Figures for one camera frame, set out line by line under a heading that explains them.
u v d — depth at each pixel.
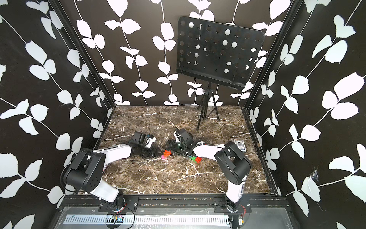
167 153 0.88
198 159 0.88
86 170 0.45
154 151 0.82
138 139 0.76
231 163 0.48
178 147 0.78
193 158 0.90
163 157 0.90
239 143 0.98
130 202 0.76
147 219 0.70
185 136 0.72
